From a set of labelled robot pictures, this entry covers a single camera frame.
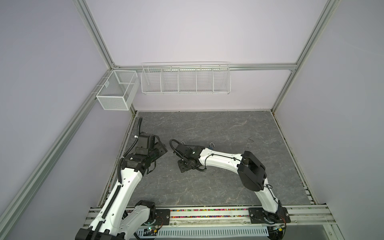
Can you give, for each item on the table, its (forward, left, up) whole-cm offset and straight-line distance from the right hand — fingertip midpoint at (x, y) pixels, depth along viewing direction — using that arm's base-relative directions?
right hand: (183, 167), depth 87 cm
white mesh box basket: (+47, +45, +20) cm, 68 cm away
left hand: (+3, +9, +16) cm, 18 cm away
